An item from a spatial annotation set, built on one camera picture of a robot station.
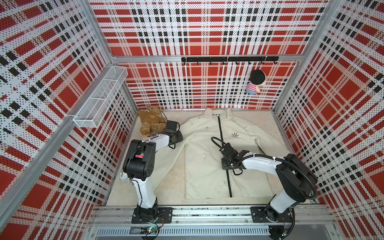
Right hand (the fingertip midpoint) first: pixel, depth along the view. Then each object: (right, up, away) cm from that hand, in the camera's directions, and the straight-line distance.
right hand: (228, 164), depth 91 cm
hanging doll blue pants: (+18, +55, +1) cm, 58 cm away
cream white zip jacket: (-22, -3, -1) cm, 22 cm away
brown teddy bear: (-52, +28, +16) cm, 61 cm away
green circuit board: (-41, -25, -22) cm, 53 cm away
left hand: (-30, +17, +10) cm, 36 cm away
